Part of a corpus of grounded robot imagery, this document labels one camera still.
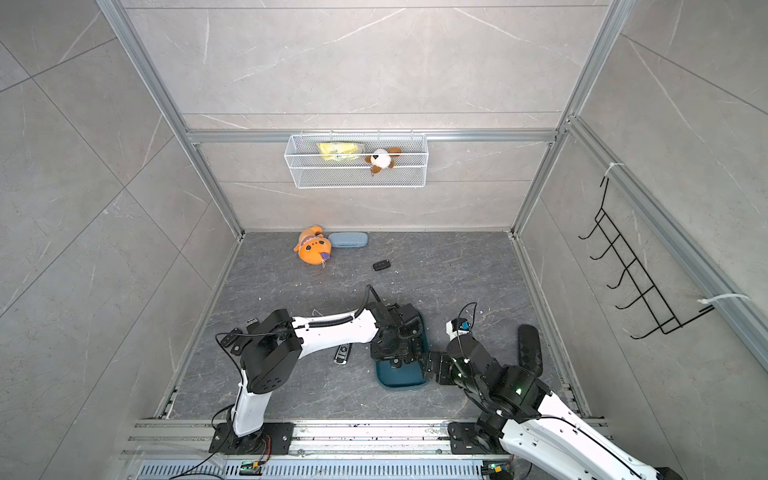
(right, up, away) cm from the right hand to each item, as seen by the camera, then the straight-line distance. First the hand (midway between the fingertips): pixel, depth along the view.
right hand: (434, 361), depth 73 cm
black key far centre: (-14, +23, +34) cm, 44 cm away
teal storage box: (-5, -8, +12) cm, 16 cm away
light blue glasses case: (-27, +33, +40) cm, 59 cm away
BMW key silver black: (-25, -2, +13) cm, 28 cm away
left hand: (-7, -2, +12) cm, 14 cm away
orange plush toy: (-39, +29, +31) cm, 57 cm away
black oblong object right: (+30, -1, +12) cm, 32 cm away
